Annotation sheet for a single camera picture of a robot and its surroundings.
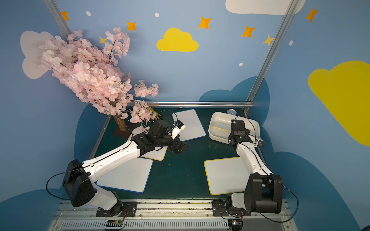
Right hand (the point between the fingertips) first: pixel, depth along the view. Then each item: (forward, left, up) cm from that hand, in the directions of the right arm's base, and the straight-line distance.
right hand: (247, 129), depth 85 cm
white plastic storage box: (+5, +12, -15) cm, 20 cm away
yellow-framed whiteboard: (+1, +15, 0) cm, 15 cm away
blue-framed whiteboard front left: (-26, +68, -21) cm, 75 cm away
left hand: (-11, +37, +3) cm, 39 cm away
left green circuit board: (-50, +71, -21) cm, 89 cm away
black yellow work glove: (+10, +57, -2) cm, 58 cm away
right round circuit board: (-46, +8, -22) cm, 52 cm away
